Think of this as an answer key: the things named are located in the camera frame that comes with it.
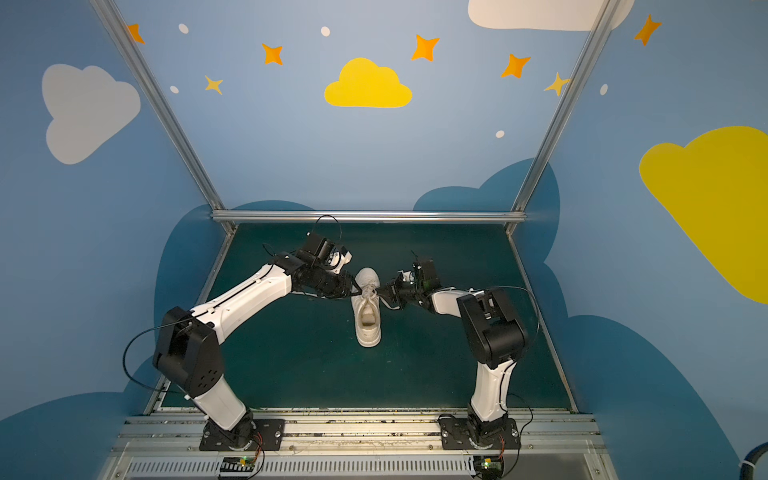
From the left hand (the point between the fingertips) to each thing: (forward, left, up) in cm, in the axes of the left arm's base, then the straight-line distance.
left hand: (356, 289), depth 85 cm
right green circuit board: (-40, -35, -18) cm, 56 cm away
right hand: (+4, -5, -5) cm, 8 cm away
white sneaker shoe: (-2, -3, -9) cm, 9 cm away
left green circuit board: (-40, +28, -18) cm, 52 cm away
